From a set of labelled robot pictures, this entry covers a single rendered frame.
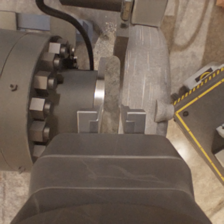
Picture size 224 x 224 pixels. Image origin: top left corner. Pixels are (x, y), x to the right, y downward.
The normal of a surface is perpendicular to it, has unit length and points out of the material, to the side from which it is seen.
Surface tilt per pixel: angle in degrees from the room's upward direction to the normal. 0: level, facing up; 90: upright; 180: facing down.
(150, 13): 23
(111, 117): 4
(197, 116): 0
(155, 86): 31
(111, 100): 4
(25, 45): 57
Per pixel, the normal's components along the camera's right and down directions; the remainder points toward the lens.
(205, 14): 0.00, 0.36
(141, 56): 0.09, -0.35
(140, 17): -0.04, 0.69
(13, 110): 0.04, 0.09
